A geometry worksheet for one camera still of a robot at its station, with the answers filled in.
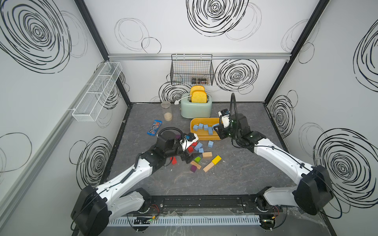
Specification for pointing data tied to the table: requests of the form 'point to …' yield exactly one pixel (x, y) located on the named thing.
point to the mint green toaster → (190, 110)
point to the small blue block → (195, 127)
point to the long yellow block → (216, 160)
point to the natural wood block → (207, 155)
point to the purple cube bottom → (193, 168)
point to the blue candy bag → (154, 127)
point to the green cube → (197, 159)
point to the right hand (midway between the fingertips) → (217, 126)
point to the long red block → (194, 143)
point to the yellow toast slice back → (196, 88)
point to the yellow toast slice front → (199, 96)
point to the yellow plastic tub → (203, 134)
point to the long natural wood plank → (209, 165)
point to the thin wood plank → (196, 164)
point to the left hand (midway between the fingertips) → (196, 144)
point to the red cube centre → (190, 149)
